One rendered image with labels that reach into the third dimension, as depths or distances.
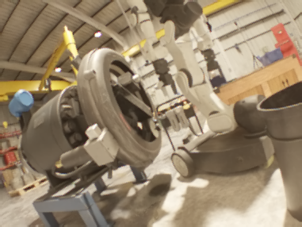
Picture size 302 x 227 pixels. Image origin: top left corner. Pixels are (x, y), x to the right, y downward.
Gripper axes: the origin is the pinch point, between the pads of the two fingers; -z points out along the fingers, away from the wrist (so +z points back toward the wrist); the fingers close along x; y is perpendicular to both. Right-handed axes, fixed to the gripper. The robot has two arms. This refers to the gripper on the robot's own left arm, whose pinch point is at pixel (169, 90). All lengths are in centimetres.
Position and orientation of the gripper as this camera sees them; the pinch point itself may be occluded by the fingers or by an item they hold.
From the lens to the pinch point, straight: 101.4
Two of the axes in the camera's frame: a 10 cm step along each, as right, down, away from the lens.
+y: -8.4, 3.5, -4.2
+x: -4.4, 0.0, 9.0
